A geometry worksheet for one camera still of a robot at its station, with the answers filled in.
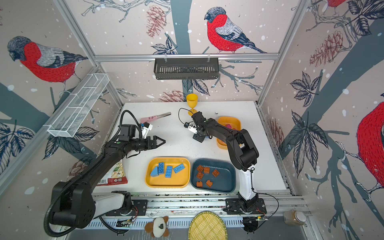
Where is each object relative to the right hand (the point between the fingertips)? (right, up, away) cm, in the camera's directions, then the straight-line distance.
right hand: (200, 134), depth 98 cm
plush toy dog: (-19, -38, -32) cm, 54 cm away
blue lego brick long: (-23, -19, -13) cm, 32 cm away
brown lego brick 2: (0, -18, -13) cm, 22 cm away
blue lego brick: (-19, -21, -15) cm, 32 cm away
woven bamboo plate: (+3, -39, -30) cm, 49 cm away
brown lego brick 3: (+9, -20, -15) cm, 27 cm away
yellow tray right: (+24, +8, +5) cm, 26 cm away
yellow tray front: (-12, -24, -16) cm, 31 cm away
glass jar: (+40, -32, -35) cm, 62 cm away
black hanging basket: (-10, +47, +8) cm, 49 cm away
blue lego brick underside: (-13, -19, -12) cm, 26 cm away
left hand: (-23, -2, -18) cm, 29 cm away
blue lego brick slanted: (-27, -20, -14) cm, 37 cm away
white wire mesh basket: (-66, +18, -20) cm, 71 cm away
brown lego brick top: (+5, -24, -19) cm, 31 cm away
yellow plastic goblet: (-5, +23, +4) cm, 24 cm away
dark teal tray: (+13, -24, -18) cm, 33 cm away
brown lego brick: (-1, -25, -20) cm, 32 cm away
